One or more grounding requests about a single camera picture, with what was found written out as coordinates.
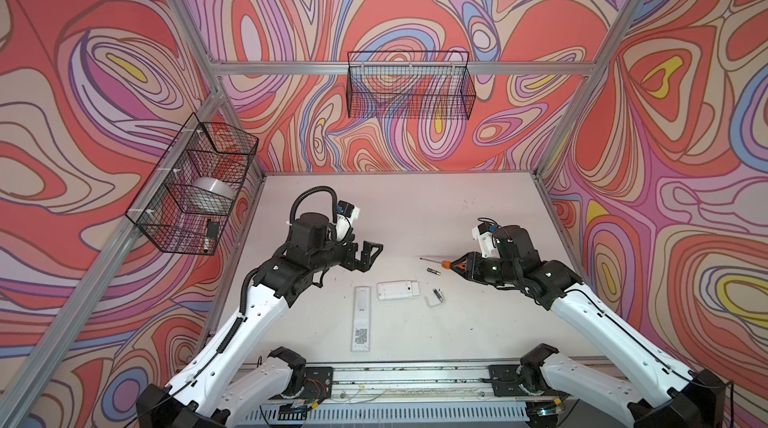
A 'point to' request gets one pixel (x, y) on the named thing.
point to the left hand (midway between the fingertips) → (370, 240)
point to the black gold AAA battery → (433, 271)
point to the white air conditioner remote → (396, 290)
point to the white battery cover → (433, 300)
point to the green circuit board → (289, 412)
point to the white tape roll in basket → (215, 185)
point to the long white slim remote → (361, 319)
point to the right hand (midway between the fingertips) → (456, 273)
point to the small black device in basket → (213, 229)
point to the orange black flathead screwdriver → (445, 263)
